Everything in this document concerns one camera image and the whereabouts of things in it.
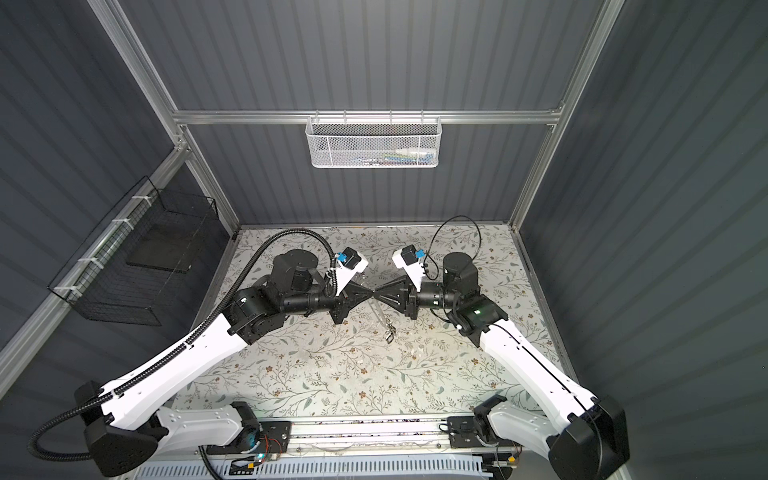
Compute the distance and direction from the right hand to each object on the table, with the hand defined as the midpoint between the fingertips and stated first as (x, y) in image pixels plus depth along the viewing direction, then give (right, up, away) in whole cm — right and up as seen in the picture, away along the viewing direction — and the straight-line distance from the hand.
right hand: (380, 297), depth 66 cm
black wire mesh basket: (-62, +7, +7) cm, 63 cm away
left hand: (-2, +1, -1) cm, 2 cm away
